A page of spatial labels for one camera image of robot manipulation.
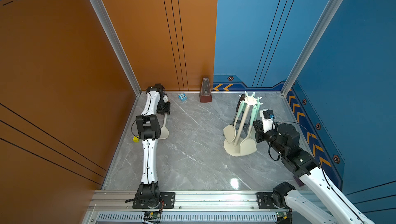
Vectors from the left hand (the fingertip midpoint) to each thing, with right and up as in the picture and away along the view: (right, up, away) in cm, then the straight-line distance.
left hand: (166, 110), depth 109 cm
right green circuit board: (+64, -48, -37) cm, 88 cm away
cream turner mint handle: (+49, -17, -32) cm, 61 cm away
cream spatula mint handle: (+41, -10, -26) cm, 50 cm away
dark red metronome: (+28, +11, +2) cm, 31 cm away
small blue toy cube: (+11, +10, +7) cm, 17 cm away
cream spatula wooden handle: (+2, -13, -12) cm, 17 cm away
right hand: (+51, -3, -36) cm, 62 cm away
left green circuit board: (+4, -48, -37) cm, 61 cm away
